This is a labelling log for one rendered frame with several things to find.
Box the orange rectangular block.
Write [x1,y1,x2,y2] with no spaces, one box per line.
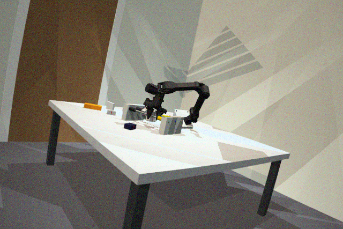
[84,103,102,111]

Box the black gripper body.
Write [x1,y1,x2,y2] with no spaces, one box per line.
[143,96,167,114]

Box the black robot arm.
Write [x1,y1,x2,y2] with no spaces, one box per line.
[145,81,210,125]

